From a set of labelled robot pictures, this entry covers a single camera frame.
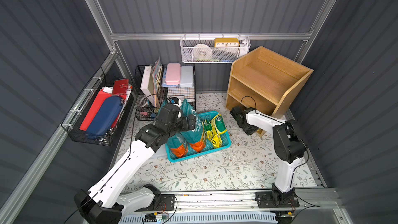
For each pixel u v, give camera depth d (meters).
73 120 0.61
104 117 0.69
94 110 0.72
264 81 0.83
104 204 0.37
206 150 0.91
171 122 0.53
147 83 0.91
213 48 0.89
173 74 0.96
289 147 0.52
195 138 0.78
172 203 0.74
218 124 0.88
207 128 0.85
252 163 0.87
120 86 0.79
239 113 0.73
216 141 0.85
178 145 0.77
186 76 0.97
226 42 0.87
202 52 0.86
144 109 1.01
